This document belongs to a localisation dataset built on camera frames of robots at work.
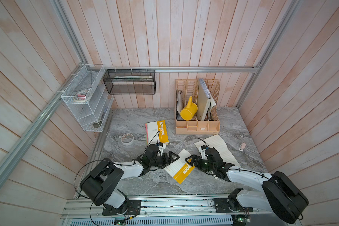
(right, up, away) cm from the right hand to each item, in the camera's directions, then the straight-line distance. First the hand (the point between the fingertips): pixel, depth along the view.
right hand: (189, 161), depth 87 cm
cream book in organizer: (+11, +41, +6) cm, 43 cm away
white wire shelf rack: (-57, +28, -9) cm, 64 cm away
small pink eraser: (+39, +8, +9) cm, 41 cm away
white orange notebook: (-6, -5, -1) cm, 8 cm away
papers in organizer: (+18, +38, +11) cm, 44 cm away
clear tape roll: (-43, +12, +15) cm, 47 cm away
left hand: (-9, +1, -3) cm, 9 cm away
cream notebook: (+21, +11, +11) cm, 26 cm away
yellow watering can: (+1, +31, +9) cm, 32 cm away
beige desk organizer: (0, +51, +25) cm, 57 cm away
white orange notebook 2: (-22, +17, +17) cm, 32 cm away
